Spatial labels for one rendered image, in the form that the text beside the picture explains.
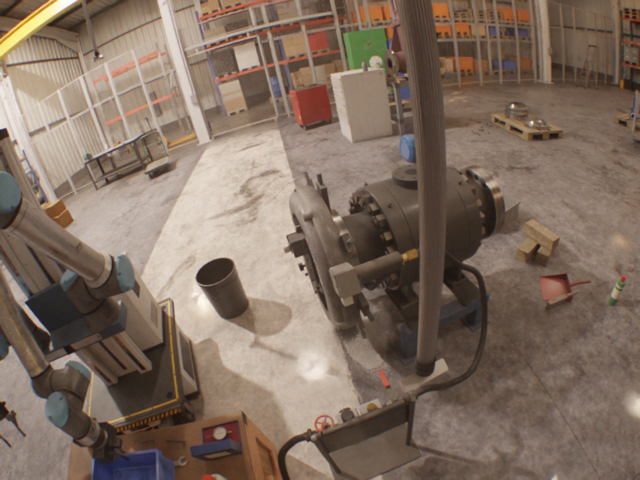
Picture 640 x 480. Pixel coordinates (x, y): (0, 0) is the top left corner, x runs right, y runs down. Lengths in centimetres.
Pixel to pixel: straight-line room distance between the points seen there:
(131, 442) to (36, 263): 92
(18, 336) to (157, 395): 96
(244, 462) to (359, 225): 116
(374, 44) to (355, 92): 366
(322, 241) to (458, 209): 71
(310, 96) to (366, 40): 265
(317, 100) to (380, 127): 187
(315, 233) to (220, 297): 114
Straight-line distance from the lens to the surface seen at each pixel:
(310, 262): 163
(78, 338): 155
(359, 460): 162
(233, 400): 195
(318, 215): 129
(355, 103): 515
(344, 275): 115
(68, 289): 139
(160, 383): 184
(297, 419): 177
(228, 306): 228
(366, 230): 151
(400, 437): 165
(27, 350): 108
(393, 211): 144
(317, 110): 674
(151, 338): 197
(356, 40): 847
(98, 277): 123
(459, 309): 178
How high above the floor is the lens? 157
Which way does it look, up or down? 34 degrees down
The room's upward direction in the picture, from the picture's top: 14 degrees counter-clockwise
